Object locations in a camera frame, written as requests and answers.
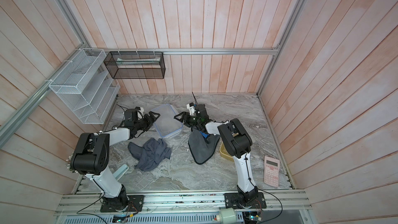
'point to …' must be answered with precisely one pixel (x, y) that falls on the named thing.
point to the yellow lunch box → (224, 153)
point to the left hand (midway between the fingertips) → (158, 119)
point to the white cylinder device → (227, 215)
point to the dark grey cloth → (154, 151)
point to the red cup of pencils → (68, 165)
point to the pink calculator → (271, 170)
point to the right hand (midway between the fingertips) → (176, 119)
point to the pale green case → (121, 171)
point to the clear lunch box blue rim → (168, 126)
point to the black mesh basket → (136, 65)
